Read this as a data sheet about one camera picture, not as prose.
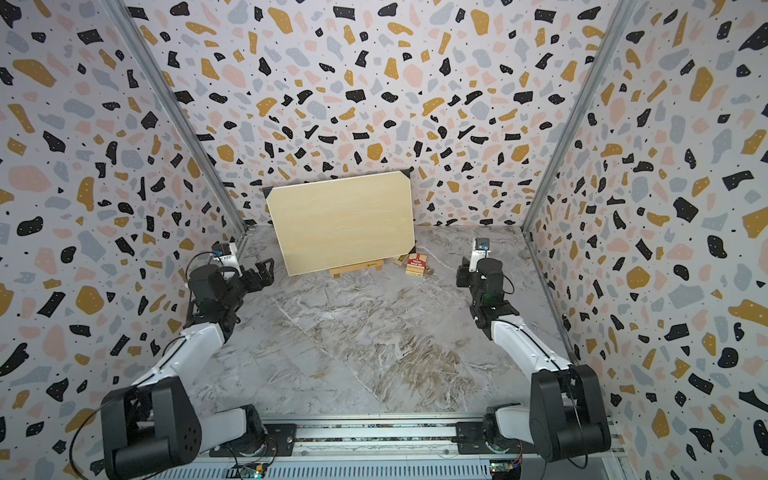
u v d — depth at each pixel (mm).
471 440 731
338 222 925
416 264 1094
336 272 1038
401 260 1092
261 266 769
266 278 780
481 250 735
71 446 381
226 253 722
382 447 734
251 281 761
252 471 702
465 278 777
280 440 738
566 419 417
